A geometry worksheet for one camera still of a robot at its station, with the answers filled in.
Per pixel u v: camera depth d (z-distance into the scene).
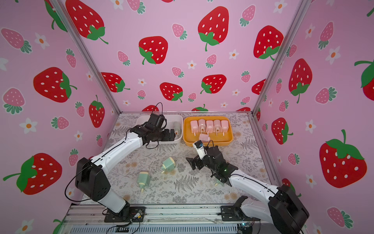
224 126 1.04
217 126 1.04
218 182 0.62
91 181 0.43
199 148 0.70
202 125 1.03
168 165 0.85
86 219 0.73
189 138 1.05
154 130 0.64
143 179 0.80
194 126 1.04
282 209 0.40
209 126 1.04
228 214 0.73
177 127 1.01
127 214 0.69
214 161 0.62
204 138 0.96
